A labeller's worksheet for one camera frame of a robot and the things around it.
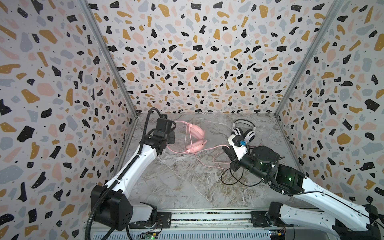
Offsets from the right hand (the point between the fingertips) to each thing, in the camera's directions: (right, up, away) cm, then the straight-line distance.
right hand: (223, 145), depth 61 cm
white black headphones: (+23, +2, +38) cm, 45 cm away
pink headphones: (-11, -2, +17) cm, 21 cm away
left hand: (-28, +5, +20) cm, 35 cm away
